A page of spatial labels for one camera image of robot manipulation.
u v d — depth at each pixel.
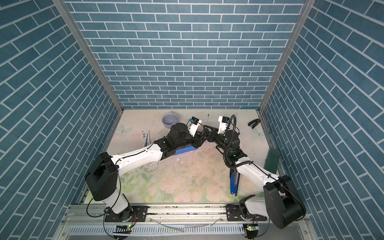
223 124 0.72
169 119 1.10
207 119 0.72
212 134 0.70
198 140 0.72
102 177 0.44
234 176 0.85
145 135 1.03
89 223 0.72
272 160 0.91
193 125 0.70
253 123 1.11
